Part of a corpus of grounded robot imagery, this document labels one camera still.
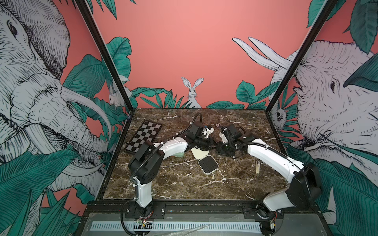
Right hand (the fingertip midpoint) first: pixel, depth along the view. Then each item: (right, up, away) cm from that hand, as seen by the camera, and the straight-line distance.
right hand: (214, 150), depth 82 cm
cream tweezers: (+28, -12, +6) cm, 31 cm away
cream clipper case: (-3, -10, +9) cm, 13 cm away
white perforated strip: (-20, -35, -12) cm, 42 cm away
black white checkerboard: (-44, +8, +22) cm, 50 cm away
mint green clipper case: (-21, -5, +11) cm, 24 cm away
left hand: (+4, +2, +1) cm, 5 cm away
